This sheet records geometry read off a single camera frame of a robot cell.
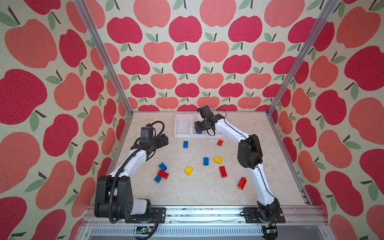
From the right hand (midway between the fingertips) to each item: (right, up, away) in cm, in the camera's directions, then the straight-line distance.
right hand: (200, 125), depth 102 cm
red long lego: (+13, -28, -13) cm, 34 cm away
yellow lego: (+10, -22, -8) cm, 26 cm away
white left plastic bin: (-13, 0, +9) cm, 16 cm away
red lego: (+22, -33, -18) cm, 44 cm away
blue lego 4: (-1, -5, +6) cm, 8 cm away
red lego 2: (-23, -30, -14) cm, 40 cm away
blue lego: (-11, -13, -1) cm, 17 cm away
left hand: (-23, -9, -12) cm, 27 cm away
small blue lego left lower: (-26, -32, -16) cm, 44 cm away
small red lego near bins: (+13, -12, 0) cm, 18 cm away
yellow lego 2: (-8, -27, -14) cm, 32 cm away
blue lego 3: (-24, -25, -13) cm, 37 cm away
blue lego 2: (+3, -22, -10) cm, 25 cm away
